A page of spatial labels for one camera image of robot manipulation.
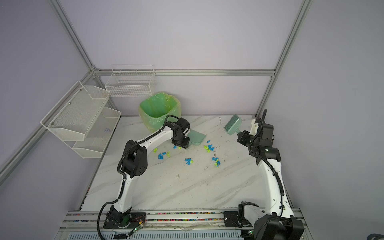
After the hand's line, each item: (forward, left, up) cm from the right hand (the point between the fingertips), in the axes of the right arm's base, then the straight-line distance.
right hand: (238, 132), depth 76 cm
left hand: (+5, +30, -20) cm, 37 cm away
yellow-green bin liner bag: (+28, +53, -9) cm, 61 cm away
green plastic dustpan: (+16, +24, -26) cm, 38 cm away
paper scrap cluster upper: (+7, +14, -26) cm, 30 cm away
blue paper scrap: (0, +46, -25) cm, 53 cm away
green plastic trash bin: (+28, +53, -10) cm, 61 cm away
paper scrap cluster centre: (-4, +27, -24) cm, 37 cm away
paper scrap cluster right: (-4, +9, -25) cm, 27 cm away
